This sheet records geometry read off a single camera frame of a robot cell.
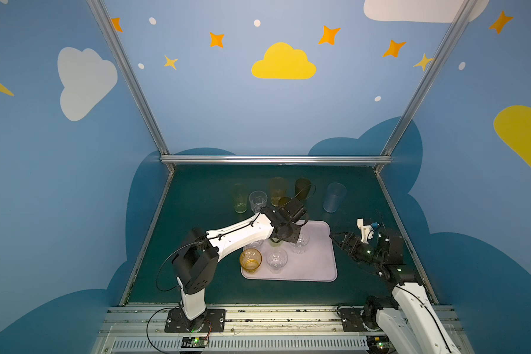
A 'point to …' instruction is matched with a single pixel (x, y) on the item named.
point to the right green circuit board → (378, 344)
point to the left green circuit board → (194, 342)
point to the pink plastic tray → (312, 259)
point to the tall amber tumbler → (278, 189)
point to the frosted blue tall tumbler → (334, 197)
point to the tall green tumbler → (240, 197)
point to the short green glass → (275, 242)
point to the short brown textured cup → (284, 200)
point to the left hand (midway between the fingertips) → (297, 234)
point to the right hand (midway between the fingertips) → (339, 237)
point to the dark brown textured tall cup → (304, 189)
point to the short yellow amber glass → (250, 259)
